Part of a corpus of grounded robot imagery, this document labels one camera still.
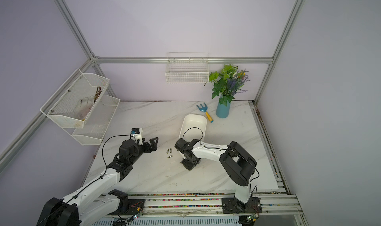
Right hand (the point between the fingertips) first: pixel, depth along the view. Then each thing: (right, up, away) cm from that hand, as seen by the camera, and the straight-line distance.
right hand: (193, 165), depth 88 cm
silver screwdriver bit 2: (-15, +8, +7) cm, 18 cm away
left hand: (-24, +16, -3) cm, 29 cm away
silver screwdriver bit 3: (-14, +5, +2) cm, 15 cm away
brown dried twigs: (-53, +43, -7) cm, 69 cm away
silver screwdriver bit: (-17, +7, +5) cm, 19 cm away
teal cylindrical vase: (+22, +34, +19) cm, 45 cm away
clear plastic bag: (-59, +35, -11) cm, 69 cm away
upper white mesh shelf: (-64, +36, -12) cm, 74 cm away
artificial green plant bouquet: (+21, +50, -2) cm, 54 cm away
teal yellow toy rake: (+9, +36, +27) cm, 46 cm away
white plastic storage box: (-3, +27, +21) cm, 34 cm away
